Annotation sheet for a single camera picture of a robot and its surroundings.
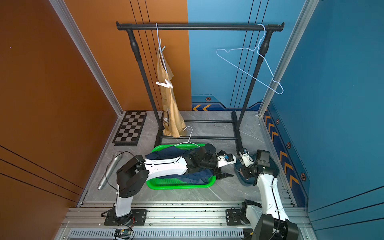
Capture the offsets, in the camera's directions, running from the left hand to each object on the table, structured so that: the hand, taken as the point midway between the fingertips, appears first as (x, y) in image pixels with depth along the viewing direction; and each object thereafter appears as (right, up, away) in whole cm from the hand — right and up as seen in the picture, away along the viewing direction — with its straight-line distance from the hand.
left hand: (233, 163), depth 76 cm
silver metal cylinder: (-69, -4, +13) cm, 71 cm away
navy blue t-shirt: (-33, +4, +11) cm, 35 cm away
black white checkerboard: (-67, +15, +28) cm, 74 cm away
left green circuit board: (-55, -33, -4) cm, 64 cm away
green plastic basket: (-33, -13, +8) cm, 36 cm away
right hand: (+11, -4, +9) cm, 14 cm away
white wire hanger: (-23, +12, +14) cm, 30 cm away
